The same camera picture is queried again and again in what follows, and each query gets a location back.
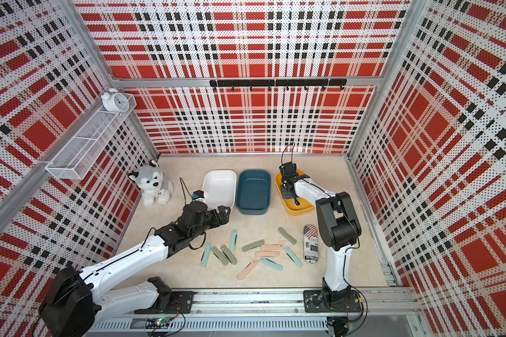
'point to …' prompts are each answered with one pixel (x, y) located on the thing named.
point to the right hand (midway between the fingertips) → (295, 190)
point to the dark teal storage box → (253, 192)
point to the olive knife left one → (219, 255)
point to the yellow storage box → (289, 205)
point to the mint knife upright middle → (233, 238)
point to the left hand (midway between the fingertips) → (225, 211)
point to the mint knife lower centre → (270, 264)
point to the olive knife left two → (229, 254)
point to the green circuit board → (157, 323)
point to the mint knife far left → (204, 258)
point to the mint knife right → (292, 255)
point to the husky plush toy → (154, 189)
